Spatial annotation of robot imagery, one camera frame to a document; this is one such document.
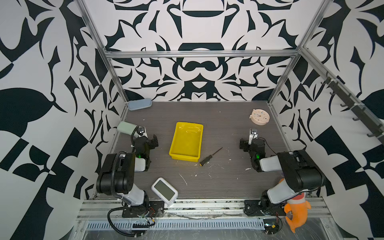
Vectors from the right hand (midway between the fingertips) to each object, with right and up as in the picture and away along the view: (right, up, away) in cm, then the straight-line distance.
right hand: (252, 137), depth 94 cm
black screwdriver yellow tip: (-29, -13, -5) cm, 32 cm away
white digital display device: (-51, -25, -18) cm, 60 cm away
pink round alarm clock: (+11, +12, +14) cm, 22 cm away
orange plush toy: (+12, -29, -23) cm, 40 cm away
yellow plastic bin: (-41, -4, +4) cm, 41 cm away
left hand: (-66, +2, -2) cm, 66 cm away
